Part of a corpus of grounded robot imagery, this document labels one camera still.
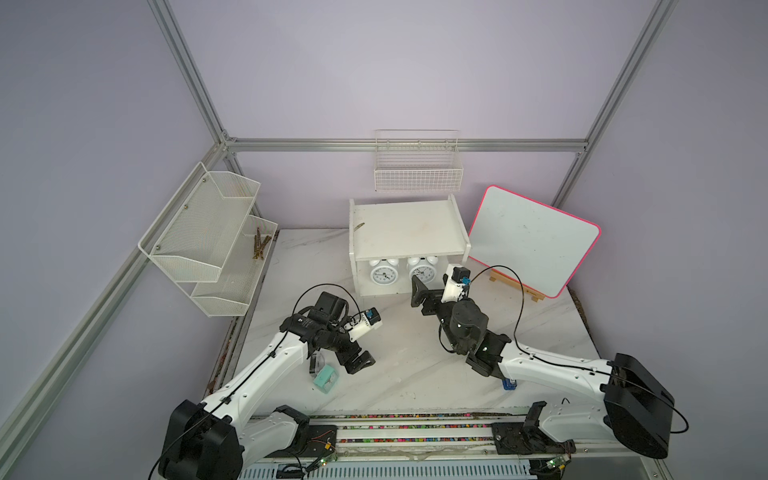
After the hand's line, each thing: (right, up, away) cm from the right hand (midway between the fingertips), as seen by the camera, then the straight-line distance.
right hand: (427, 281), depth 78 cm
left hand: (-18, -19, +2) cm, 26 cm away
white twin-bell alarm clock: (-11, +2, +4) cm, 12 cm away
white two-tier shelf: (-9, +10, -5) cm, 15 cm away
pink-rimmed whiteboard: (+38, +9, +11) cm, 41 cm away
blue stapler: (+23, -29, +3) cm, 37 cm away
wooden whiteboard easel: (+29, -1, +26) cm, 39 cm away
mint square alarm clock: (-27, -27, +1) cm, 38 cm away
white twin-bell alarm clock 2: (0, +3, +4) cm, 5 cm away
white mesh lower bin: (-59, -5, +13) cm, 61 cm away
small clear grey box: (-30, -23, +4) cm, 38 cm away
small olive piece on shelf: (-18, +14, -1) cm, 23 cm away
